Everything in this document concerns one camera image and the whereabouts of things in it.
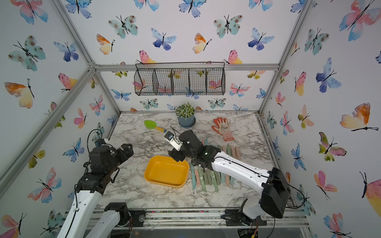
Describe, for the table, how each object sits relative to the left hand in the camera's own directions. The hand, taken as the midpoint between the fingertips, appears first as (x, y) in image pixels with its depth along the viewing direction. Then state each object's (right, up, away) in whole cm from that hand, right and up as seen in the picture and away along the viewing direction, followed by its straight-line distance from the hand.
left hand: (126, 147), depth 77 cm
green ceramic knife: (+39, -20, +10) cm, 45 cm away
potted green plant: (+29, +18, +22) cm, 40 cm away
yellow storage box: (+17, -16, +16) cm, 29 cm away
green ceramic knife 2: (+46, -21, +10) cm, 51 cm away
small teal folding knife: (+51, -19, +10) cm, 55 cm away
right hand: (+26, +3, -2) cm, 26 cm away
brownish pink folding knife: (+36, -18, +10) cm, 42 cm away
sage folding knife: (+43, -18, +11) cm, 48 cm away
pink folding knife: (+54, -20, +10) cm, 58 cm away
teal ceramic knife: (+34, -18, +10) cm, 40 cm away
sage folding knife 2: (+48, -18, +12) cm, 53 cm away
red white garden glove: (+56, +9, +33) cm, 66 cm away
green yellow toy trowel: (+2, +12, +38) cm, 40 cm away
